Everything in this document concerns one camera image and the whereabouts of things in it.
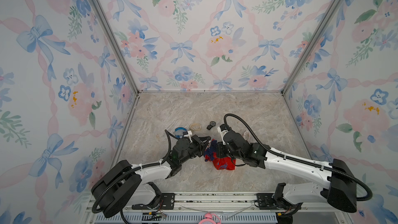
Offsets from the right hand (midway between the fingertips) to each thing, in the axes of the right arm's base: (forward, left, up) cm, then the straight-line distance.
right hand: (213, 146), depth 77 cm
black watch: (+22, -1, -13) cm, 25 cm away
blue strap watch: (+16, +21, -13) cm, 29 cm away
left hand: (+4, 0, +3) cm, 5 cm away
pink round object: (-28, +1, -14) cm, 32 cm away
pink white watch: (+15, -22, -15) cm, 31 cm away
